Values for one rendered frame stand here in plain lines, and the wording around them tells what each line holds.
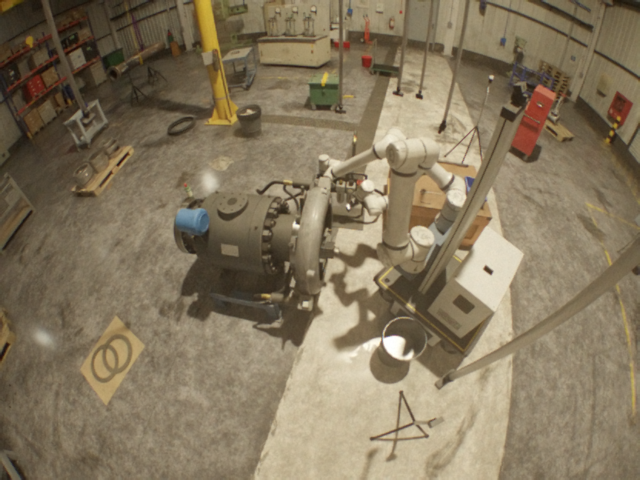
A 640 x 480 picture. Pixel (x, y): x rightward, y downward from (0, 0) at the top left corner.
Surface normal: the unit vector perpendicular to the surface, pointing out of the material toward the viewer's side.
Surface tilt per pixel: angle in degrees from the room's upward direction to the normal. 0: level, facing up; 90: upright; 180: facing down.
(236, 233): 38
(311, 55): 90
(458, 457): 0
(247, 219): 20
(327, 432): 0
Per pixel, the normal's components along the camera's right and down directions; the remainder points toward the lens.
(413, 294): -0.03, -0.61
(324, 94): -0.11, 0.79
